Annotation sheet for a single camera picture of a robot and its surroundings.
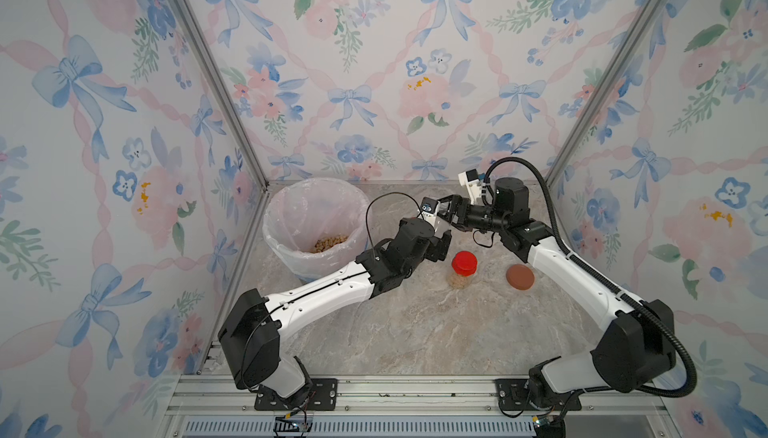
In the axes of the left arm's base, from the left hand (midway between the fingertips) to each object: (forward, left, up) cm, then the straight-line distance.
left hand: (438, 225), depth 75 cm
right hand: (+3, +1, +3) cm, 4 cm away
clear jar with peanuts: (-3, -10, -24) cm, 26 cm away
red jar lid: (-2, -10, -16) cm, 19 cm away
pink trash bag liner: (+8, +35, -12) cm, 38 cm away
